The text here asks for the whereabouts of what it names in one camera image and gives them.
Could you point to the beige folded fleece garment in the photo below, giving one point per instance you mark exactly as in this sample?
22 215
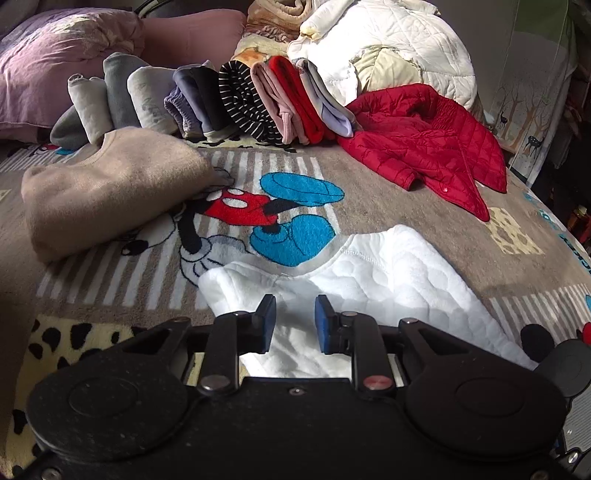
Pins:
136 175

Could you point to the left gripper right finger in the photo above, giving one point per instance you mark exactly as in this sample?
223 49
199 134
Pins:
367 344

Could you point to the purple pillow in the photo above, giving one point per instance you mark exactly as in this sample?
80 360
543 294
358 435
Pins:
42 53

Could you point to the white quilted jacket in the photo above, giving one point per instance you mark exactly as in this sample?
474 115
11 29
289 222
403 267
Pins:
390 276

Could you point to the grey folded garment row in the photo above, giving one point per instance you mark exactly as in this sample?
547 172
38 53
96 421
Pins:
131 93

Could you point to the red folded garment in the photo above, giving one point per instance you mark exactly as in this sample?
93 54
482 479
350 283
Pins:
314 128

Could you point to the striped black white garment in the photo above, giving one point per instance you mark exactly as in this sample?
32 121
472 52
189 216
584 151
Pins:
244 105

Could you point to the red quilted jacket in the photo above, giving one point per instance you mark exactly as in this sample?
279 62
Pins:
413 135

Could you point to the pink folded garment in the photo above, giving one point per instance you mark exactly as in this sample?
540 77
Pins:
278 105

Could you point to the tan plush blanket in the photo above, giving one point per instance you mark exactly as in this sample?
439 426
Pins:
270 27

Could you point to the white quilted blanket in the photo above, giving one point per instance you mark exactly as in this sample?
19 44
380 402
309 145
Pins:
363 46

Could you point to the dark purple folded garment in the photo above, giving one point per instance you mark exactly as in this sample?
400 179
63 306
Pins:
195 104

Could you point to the pink pillow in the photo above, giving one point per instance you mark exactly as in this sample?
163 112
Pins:
190 39

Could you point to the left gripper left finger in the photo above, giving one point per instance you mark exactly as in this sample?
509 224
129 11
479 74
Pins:
230 336

